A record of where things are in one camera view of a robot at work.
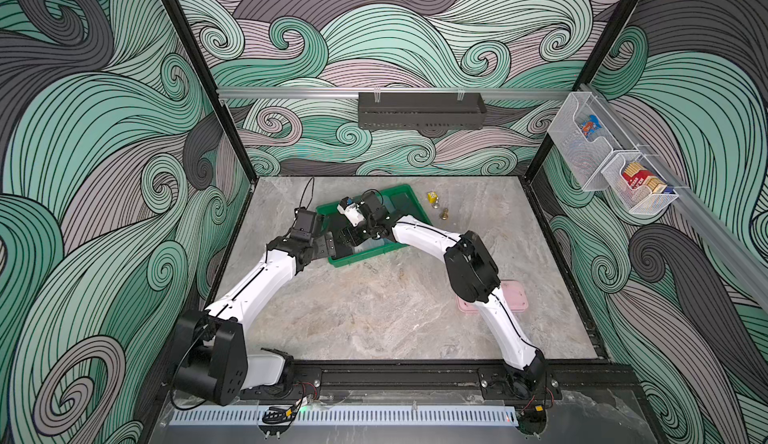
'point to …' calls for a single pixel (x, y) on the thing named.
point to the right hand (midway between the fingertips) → (348, 233)
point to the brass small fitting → (445, 214)
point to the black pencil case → (345, 236)
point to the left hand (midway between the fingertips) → (314, 242)
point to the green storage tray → (400, 200)
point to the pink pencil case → (515, 293)
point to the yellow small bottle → (431, 197)
